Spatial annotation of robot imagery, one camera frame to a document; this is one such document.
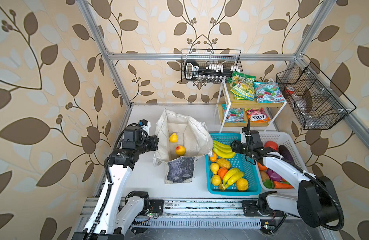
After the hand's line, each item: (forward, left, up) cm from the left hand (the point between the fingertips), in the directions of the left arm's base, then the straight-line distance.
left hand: (159, 138), depth 74 cm
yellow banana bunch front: (-13, -38, -15) cm, 43 cm away
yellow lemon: (+12, -4, -19) cm, 23 cm away
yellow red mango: (+3, -10, -18) cm, 21 cm away
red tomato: (+9, -67, -18) cm, 70 cm away
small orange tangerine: (-1, -30, -19) cm, 35 cm away
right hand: (+5, -43, -16) cm, 46 cm away
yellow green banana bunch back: (+4, -35, -19) cm, 40 cm away
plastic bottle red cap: (+33, -75, +6) cm, 82 cm away
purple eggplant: (+2, -71, -15) cm, 72 cm away
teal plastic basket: (-1, -45, -24) cm, 51 cm away
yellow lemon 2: (-14, -30, -18) cm, 38 cm away
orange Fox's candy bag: (+21, -56, -4) cm, 60 cm away
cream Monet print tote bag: (+8, -18, -9) cm, 21 cm away
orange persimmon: (-10, -33, -17) cm, 39 cm away
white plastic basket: (+12, -72, -16) cm, 74 cm away
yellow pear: (-7, -30, -19) cm, 36 cm away
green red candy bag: (+20, -42, -4) cm, 47 cm away
